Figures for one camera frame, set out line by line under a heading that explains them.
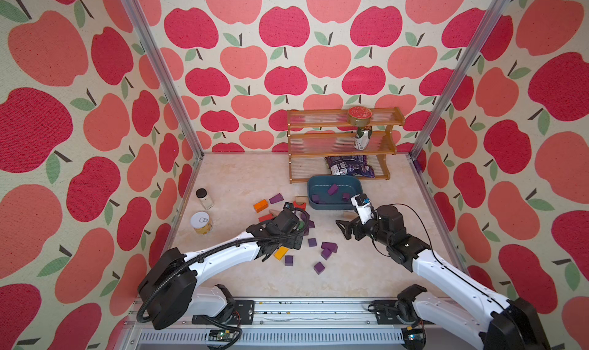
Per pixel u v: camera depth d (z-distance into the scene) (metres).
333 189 1.04
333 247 0.88
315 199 1.01
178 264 0.45
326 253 0.86
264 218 0.95
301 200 1.01
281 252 0.86
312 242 0.90
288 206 0.76
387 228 0.63
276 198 1.04
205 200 0.96
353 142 1.01
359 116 0.90
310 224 0.95
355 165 1.06
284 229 0.66
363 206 0.70
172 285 0.42
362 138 0.96
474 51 0.82
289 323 0.74
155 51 0.83
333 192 1.04
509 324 0.40
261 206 0.99
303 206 0.99
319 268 0.82
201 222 0.90
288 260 0.85
